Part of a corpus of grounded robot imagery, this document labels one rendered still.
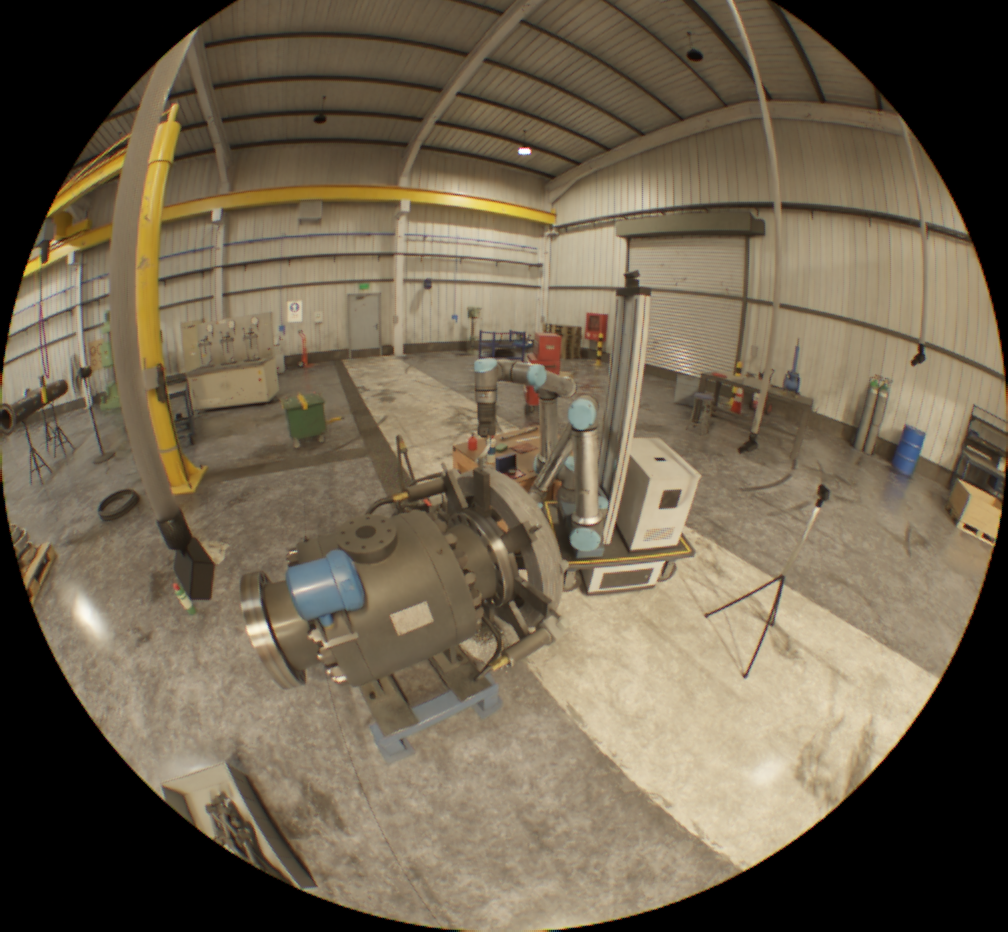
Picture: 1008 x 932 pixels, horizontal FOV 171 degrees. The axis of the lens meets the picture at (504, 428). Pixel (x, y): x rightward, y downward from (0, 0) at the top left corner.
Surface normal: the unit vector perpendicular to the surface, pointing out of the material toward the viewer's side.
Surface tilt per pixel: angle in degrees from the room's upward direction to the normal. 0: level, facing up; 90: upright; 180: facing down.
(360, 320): 90
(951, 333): 90
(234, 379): 90
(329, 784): 0
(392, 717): 0
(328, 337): 90
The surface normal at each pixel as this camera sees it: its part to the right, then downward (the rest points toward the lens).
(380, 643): 0.58, -0.04
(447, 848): 0.04, -0.94
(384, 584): 0.39, -0.58
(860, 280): -0.86, 0.15
